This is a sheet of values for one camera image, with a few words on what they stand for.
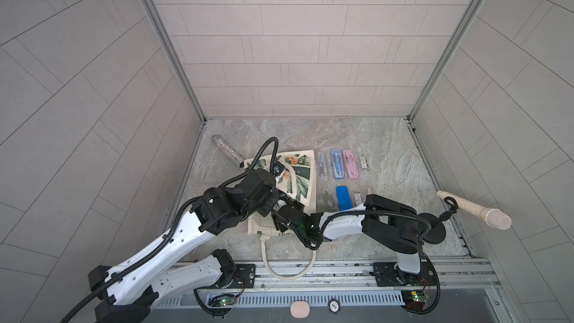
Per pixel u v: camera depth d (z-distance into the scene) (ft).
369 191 2.98
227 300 2.14
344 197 2.89
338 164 3.23
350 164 3.22
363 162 3.23
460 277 2.34
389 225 1.62
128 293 1.20
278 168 1.88
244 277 2.33
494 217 1.78
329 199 2.85
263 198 1.65
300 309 2.11
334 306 2.19
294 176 2.34
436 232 2.54
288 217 2.04
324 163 3.25
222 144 3.34
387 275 2.33
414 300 2.23
